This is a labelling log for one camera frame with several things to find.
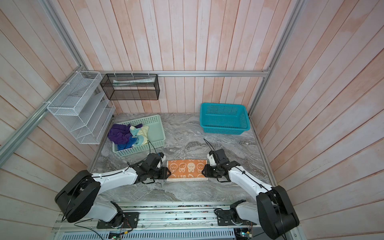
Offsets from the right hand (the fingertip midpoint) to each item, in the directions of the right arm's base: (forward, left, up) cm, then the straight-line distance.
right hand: (204, 171), depth 87 cm
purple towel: (+21, +56, +8) cm, 60 cm away
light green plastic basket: (+22, +32, +4) cm, 39 cm away
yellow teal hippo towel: (+25, +44, +2) cm, 51 cm away
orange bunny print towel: (+1, +11, -1) cm, 11 cm away
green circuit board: (-30, -19, -3) cm, 35 cm away
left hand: (-3, +22, -1) cm, 22 cm away
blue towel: (+14, +54, +3) cm, 56 cm away
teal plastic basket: (+46, -14, -2) cm, 48 cm away
